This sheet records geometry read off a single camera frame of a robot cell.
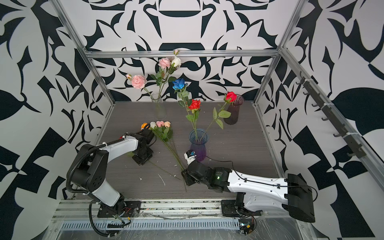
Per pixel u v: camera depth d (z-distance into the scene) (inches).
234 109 37.2
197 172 21.7
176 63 31.8
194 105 29.4
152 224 25.5
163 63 33.4
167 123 40.5
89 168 18.2
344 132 19.9
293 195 18.2
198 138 31.7
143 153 30.4
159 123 40.3
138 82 31.3
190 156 26.5
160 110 42.2
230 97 27.5
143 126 39.2
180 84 26.6
